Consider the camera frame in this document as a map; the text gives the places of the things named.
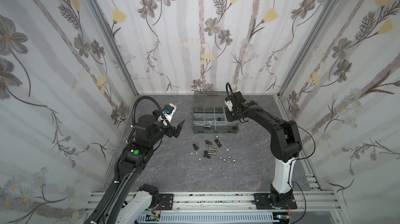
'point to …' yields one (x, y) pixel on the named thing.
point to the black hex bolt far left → (196, 148)
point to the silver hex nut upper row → (224, 160)
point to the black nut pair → (208, 142)
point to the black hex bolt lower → (205, 154)
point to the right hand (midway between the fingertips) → (231, 113)
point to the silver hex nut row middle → (229, 158)
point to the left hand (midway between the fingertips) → (175, 114)
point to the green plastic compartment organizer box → (210, 115)
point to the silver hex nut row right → (234, 161)
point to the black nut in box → (219, 119)
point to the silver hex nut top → (216, 137)
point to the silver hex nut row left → (220, 158)
